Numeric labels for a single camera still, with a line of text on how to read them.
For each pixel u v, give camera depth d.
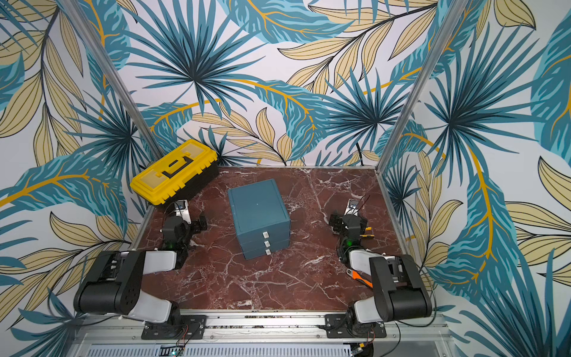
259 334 0.73
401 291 0.44
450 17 0.70
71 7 0.67
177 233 0.70
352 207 0.77
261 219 0.75
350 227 0.69
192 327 0.73
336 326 0.73
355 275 0.84
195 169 0.98
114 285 0.44
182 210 0.79
